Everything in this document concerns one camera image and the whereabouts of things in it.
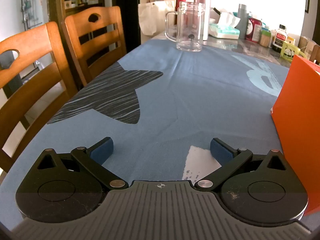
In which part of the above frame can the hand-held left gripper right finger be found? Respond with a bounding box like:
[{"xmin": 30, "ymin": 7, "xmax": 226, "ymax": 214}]
[{"xmin": 194, "ymin": 137, "xmax": 292, "ymax": 192}]

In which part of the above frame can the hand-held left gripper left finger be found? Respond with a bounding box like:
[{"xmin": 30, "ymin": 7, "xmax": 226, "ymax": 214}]
[{"xmin": 36, "ymin": 137, "xmax": 129, "ymax": 190}]

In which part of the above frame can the orange cardboard box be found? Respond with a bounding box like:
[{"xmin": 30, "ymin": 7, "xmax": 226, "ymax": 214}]
[{"xmin": 270, "ymin": 54, "xmax": 320, "ymax": 217}]

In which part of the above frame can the blue printed tablecloth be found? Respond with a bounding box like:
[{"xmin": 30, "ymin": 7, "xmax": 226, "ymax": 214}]
[{"xmin": 0, "ymin": 39, "xmax": 310, "ymax": 230}]

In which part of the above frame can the tissue pack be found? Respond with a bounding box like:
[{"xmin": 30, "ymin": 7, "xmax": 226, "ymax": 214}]
[{"xmin": 208, "ymin": 12, "xmax": 241, "ymax": 40}]

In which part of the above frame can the small wooden container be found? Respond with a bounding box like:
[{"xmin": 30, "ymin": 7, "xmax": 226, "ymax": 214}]
[{"xmin": 259, "ymin": 31, "xmax": 272, "ymax": 48}]

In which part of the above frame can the clear glass mug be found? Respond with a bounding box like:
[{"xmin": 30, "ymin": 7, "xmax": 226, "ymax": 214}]
[{"xmin": 164, "ymin": 1, "xmax": 206, "ymax": 52}]

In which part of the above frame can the red label jar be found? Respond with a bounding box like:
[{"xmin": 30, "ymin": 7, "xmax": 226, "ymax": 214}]
[{"xmin": 245, "ymin": 17, "xmax": 262, "ymax": 43}]

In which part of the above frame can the wooden chair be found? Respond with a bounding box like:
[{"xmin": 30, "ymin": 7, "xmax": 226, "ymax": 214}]
[
  {"xmin": 64, "ymin": 6, "xmax": 127, "ymax": 90},
  {"xmin": 0, "ymin": 21, "xmax": 78, "ymax": 173}
]

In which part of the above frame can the pink thermos bottle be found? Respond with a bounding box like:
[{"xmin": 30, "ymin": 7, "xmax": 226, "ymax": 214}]
[{"xmin": 194, "ymin": 0, "xmax": 212, "ymax": 41}]

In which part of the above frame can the brown cardboard box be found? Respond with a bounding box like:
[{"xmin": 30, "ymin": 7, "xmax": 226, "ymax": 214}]
[{"xmin": 299, "ymin": 36, "xmax": 320, "ymax": 64}]

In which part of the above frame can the grey bottle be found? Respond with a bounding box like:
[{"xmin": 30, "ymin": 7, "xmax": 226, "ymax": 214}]
[{"xmin": 235, "ymin": 4, "xmax": 249, "ymax": 40}]

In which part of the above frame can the white tote bag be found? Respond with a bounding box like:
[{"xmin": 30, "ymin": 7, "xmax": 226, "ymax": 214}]
[{"xmin": 138, "ymin": 1, "xmax": 175, "ymax": 36}]

